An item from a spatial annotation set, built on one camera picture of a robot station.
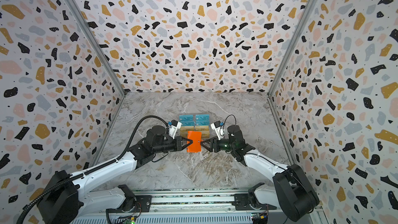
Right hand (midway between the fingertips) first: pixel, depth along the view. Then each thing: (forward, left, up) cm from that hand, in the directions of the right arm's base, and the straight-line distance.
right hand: (204, 141), depth 79 cm
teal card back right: (+20, +2, -7) cm, 21 cm away
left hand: (-3, +4, +5) cm, 7 cm away
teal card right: (+16, +2, -7) cm, 18 cm away
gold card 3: (+12, 0, -14) cm, 18 cm away
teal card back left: (+19, +12, -6) cm, 23 cm away
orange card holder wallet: (+2, +4, +1) cm, 5 cm away
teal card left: (+16, +11, -7) cm, 20 cm away
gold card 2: (+14, +4, -10) cm, 17 cm away
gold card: (+13, +11, -9) cm, 19 cm away
